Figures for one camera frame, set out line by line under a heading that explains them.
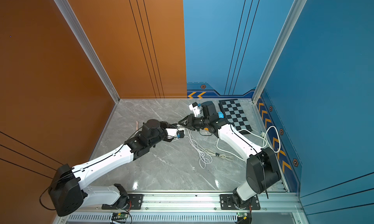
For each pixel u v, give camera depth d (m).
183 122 0.76
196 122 0.70
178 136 0.64
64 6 0.72
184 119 0.74
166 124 0.67
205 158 0.87
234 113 1.06
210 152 0.89
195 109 0.76
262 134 0.99
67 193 0.39
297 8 0.72
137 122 1.05
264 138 0.96
